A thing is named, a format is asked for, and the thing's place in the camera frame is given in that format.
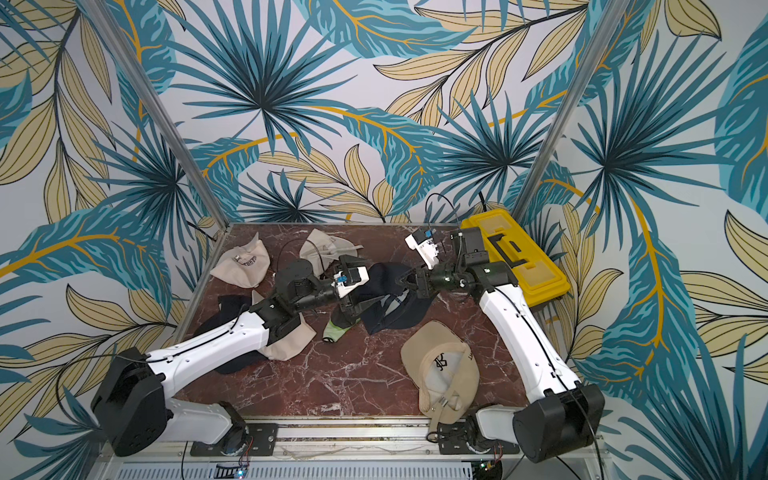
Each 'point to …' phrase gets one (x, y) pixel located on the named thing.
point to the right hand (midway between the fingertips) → (399, 280)
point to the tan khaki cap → (443, 369)
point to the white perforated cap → (318, 248)
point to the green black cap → (340, 322)
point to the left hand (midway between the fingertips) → (374, 278)
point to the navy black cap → (229, 306)
